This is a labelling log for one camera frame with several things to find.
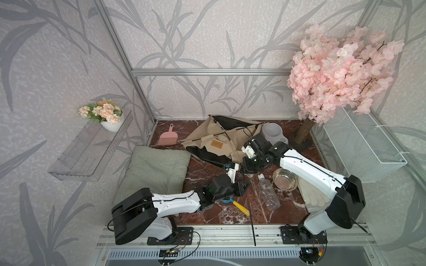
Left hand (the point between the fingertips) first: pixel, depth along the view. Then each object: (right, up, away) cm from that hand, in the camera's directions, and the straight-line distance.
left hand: (252, 186), depth 74 cm
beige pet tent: (-13, +21, +17) cm, 30 cm away
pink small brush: (-49, +21, +35) cm, 64 cm away
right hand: (-5, +7, +4) cm, 10 cm away
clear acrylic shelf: (-69, +14, -7) cm, 71 cm away
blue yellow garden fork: (-6, -12, +8) cm, 16 cm away
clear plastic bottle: (+11, -7, +12) cm, 18 cm away
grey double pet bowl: (+21, +24, +36) cm, 48 cm away
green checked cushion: (-47, +3, +19) cm, 51 cm away
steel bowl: (+20, -1, +15) cm, 25 cm away
